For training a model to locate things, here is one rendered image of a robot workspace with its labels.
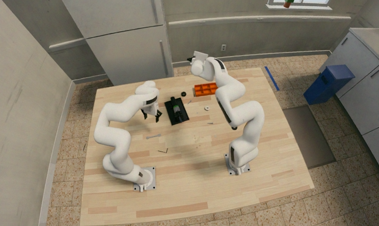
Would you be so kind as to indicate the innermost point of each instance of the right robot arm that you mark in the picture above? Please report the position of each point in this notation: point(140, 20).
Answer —
point(244, 148)

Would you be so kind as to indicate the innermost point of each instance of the black flat plate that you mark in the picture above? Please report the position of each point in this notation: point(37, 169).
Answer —
point(174, 117)

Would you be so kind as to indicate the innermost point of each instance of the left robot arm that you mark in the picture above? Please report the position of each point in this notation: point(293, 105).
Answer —
point(118, 163)

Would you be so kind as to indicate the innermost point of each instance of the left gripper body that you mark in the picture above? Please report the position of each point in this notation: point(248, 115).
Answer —
point(154, 111)

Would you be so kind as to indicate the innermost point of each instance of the orange compartment tray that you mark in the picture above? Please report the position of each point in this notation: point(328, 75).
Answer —
point(205, 89)

